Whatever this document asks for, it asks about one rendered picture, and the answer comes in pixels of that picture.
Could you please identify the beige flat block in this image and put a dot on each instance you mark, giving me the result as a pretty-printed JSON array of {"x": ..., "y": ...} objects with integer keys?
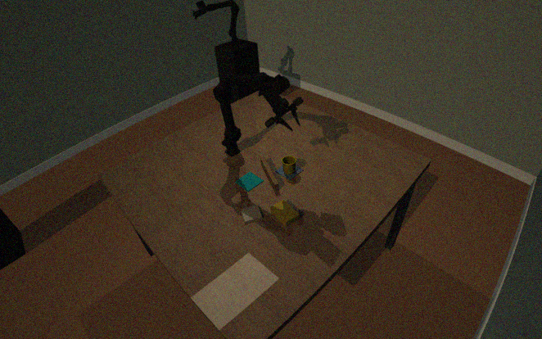
[{"x": 251, "y": 213}]

